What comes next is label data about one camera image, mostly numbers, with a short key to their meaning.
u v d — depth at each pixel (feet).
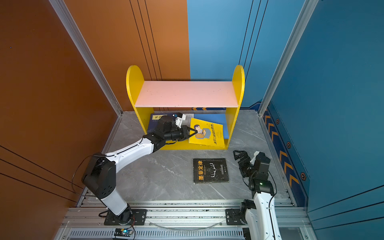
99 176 1.50
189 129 2.55
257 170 1.97
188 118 2.66
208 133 2.72
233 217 2.38
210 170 2.91
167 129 2.28
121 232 2.33
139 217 2.42
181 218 2.47
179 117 2.53
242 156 2.37
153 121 2.92
